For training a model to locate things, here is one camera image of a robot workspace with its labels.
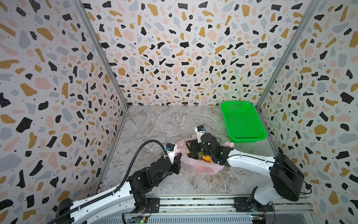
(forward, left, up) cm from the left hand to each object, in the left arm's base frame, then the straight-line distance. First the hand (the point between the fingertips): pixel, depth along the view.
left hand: (183, 155), depth 72 cm
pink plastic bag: (-2, -7, -11) cm, 14 cm away
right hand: (+11, -3, -5) cm, 12 cm away
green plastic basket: (+37, -47, -20) cm, 63 cm away
